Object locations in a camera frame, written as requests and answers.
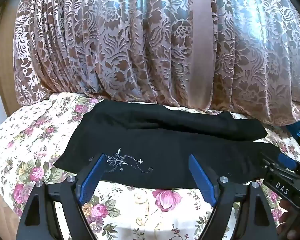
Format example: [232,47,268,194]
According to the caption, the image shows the blue plastic item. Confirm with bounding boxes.
[287,112,300,140]

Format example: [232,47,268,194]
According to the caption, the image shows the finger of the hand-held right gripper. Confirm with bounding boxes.
[260,151,281,172]
[277,153,300,178]

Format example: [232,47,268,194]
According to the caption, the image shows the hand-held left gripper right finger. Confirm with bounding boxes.
[188,154,282,240]

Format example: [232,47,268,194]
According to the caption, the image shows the floral bed sheet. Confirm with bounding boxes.
[0,92,300,240]

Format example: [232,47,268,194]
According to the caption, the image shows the wooden door frame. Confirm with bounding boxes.
[0,16,19,117]

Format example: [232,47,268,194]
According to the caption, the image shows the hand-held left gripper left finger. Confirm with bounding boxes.
[16,153,107,240]

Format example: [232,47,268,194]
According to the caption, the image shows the black pants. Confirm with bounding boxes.
[54,99,283,190]

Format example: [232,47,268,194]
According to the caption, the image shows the person's right hand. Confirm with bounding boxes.
[280,199,300,232]

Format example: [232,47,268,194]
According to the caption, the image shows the brown floral curtain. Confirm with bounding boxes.
[12,0,300,126]

